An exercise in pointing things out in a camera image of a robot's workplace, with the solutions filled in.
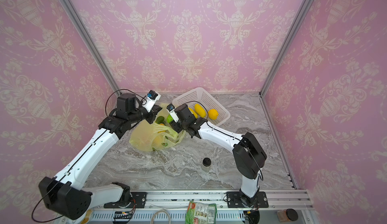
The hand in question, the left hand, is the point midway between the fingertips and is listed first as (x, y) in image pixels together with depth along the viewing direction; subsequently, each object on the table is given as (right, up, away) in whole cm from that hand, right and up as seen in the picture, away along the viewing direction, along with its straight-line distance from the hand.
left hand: (161, 107), depth 75 cm
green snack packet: (+20, -49, -6) cm, 53 cm away
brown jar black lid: (+56, -45, -12) cm, 73 cm away
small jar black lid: (+23, -29, +4) cm, 37 cm away
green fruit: (+3, -6, +6) cm, 9 cm away
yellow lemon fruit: (+29, -5, +26) cm, 39 cm away
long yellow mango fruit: (+20, -2, +30) cm, 36 cm away
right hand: (+6, -7, +11) cm, 14 cm away
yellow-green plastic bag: (-1, -14, -2) cm, 14 cm away
